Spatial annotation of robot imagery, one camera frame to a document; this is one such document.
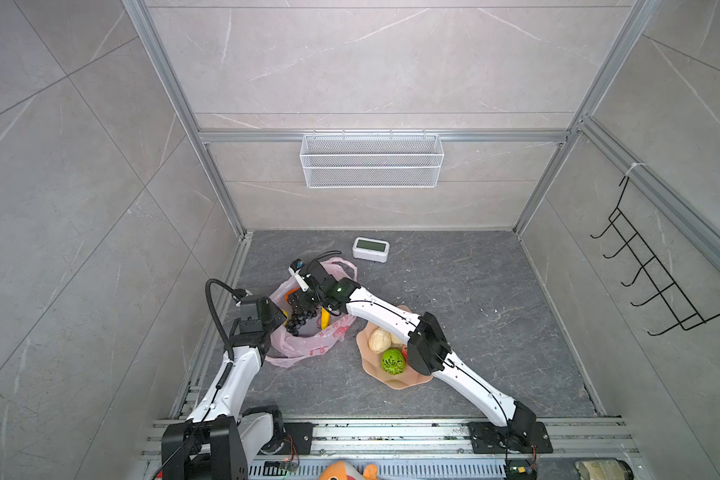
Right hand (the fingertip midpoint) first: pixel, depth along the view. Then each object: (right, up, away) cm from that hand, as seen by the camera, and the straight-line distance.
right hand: (297, 293), depth 94 cm
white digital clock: (+24, +14, +14) cm, 31 cm away
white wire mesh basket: (+13, +45, +6) cm, 47 cm away
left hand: (-6, -2, -7) cm, 10 cm away
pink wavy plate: (+24, -18, -11) cm, 32 cm away
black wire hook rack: (+87, +5, -31) cm, 93 cm away
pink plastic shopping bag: (+1, -14, -13) cm, 19 cm away
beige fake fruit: (+26, -12, -11) cm, 31 cm away
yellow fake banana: (+9, -8, -2) cm, 12 cm away
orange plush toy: (+17, -35, -30) cm, 49 cm away
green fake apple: (+30, -17, -15) cm, 37 cm away
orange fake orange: (-1, +1, -9) cm, 9 cm away
